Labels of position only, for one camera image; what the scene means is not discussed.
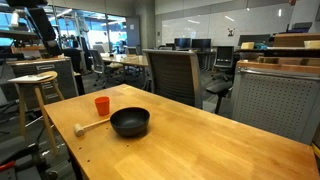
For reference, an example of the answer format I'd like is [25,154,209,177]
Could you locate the orange plastic cup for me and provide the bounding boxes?
[95,96,110,116]

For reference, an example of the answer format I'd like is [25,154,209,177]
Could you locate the black bowl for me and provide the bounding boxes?
[110,107,150,137]

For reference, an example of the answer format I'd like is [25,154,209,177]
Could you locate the grey mesh office chair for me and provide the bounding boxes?
[144,49,232,114]

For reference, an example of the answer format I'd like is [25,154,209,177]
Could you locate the black computer monitor left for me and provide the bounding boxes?
[174,38,191,49]

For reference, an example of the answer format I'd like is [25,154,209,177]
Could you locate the black computer monitor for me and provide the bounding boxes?
[174,38,191,49]
[192,39,211,49]

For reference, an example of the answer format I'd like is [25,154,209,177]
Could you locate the long wooden office table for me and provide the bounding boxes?
[100,53,150,90]

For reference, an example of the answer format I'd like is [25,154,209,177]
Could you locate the black computer monitor right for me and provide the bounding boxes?
[192,39,211,49]

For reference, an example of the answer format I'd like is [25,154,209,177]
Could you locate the black office chair background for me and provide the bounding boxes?
[213,46,234,81]

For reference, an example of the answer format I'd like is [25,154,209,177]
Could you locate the small wooden mallet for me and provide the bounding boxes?
[73,119,109,137]

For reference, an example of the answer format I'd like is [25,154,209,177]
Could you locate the grey drawer cabinet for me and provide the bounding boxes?
[9,58,79,110]

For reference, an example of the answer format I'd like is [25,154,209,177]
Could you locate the wooden stool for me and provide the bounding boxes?
[7,70,66,157]

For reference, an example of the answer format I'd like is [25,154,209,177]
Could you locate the grey perforated panel cart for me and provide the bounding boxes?
[231,60,320,144]

